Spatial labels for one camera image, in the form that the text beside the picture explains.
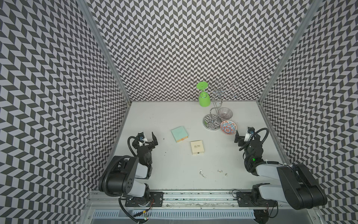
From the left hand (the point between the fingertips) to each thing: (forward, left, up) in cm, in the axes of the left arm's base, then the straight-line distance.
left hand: (145, 134), depth 88 cm
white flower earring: (-21, -35, -10) cm, 42 cm away
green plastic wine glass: (+23, -39, +11) cm, 47 cm away
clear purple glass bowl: (+23, -57, -7) cm, 62 cm away
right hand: (+1, -64, 0) cm, 64 cm away
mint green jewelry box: (+4, -22, -6) cm, 23 cm away
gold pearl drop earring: (-20, -47, -10) cm, 52 cm away
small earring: (-21, -50, -10) cm, 55 cm away
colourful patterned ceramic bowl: (+11, -58, -8) cm, 59 cm away
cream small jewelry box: (-6, -33, -6) cm, 34 cm away
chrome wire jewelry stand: (+17, -47, +23) cm, 55 cm away
